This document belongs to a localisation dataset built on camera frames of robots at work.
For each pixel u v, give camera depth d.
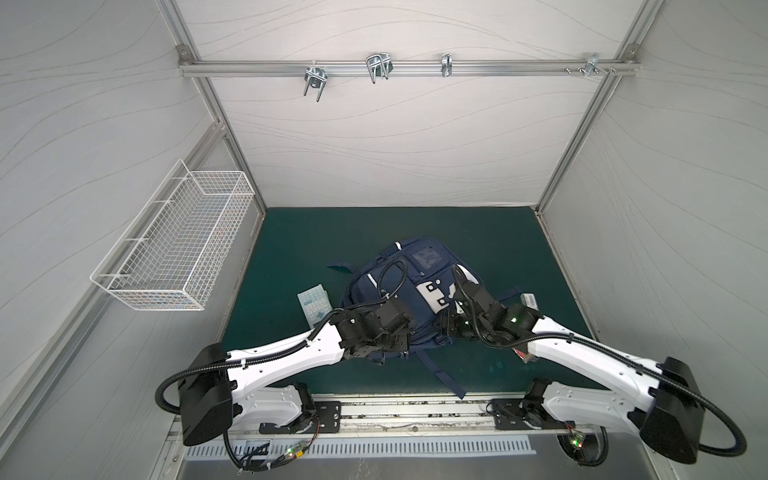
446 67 0.78
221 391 0.39
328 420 0.74
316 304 0.90
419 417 0.75
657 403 0.40
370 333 0.58
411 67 0.78
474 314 0.59
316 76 0.79
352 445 0.70
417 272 0.96
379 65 0.77
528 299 0.93
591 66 0.77
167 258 0.67
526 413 0.65
